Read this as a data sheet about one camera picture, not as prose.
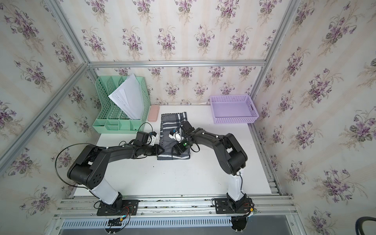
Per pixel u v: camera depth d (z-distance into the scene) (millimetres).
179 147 816
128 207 728
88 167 498
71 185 819
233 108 1210
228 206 664
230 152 536
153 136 874
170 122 1101
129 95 973
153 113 1154
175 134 819
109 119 1016
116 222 717
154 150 839
